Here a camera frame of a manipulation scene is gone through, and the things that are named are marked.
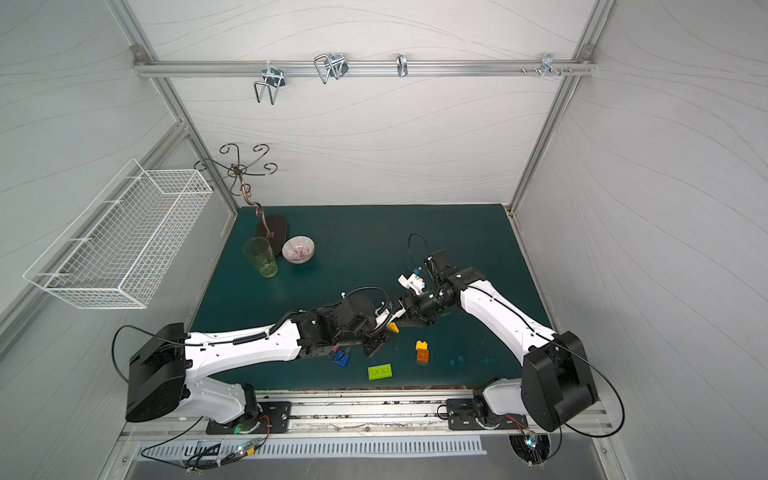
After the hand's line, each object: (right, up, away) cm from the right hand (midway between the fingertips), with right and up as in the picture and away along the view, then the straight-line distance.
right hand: (394, 321), depth 76 cm
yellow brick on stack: (+8, -10, +9) cm, 16 cm away
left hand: (0, -3, -1) cm, 3 cm away
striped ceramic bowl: (-35, +17, +30) cm, 49 cm away
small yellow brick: (0, -1, -1) cm, 1 cm away
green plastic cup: (-44, +18, +19) cm, 51 cm away
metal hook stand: (-45, +25, +33) cm, 61 cm away
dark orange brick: (+8, -11, +6) cm, 15 cm away
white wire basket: (-65, +19, -8) cm, 68 cm away
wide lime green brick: (-4, -15, +4) cm, 16 cm away
